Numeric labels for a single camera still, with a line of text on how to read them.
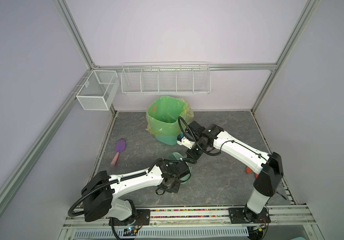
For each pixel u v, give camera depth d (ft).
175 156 2.77
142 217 2.41
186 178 2.14
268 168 1.44
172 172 2.00
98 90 3.25
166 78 3.24
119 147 3.31
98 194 1.34
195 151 2.27
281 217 2.44
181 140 2.36
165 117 3.45
